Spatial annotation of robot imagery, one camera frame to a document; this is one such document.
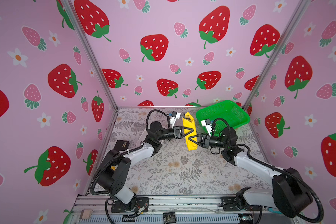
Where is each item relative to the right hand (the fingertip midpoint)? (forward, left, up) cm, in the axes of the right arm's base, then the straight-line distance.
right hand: (189, 139), depth 70 cm
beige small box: (-36, +49, -23) cm, 65 cm away
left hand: (+2, -1, +3) cm, 4 cm away
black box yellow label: (+5, +46, -23) cm, 52 cm away
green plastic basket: (+44, -37, -24) cm, 63 cm away
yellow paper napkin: (+8, +1, +5) cm, 10 cm away
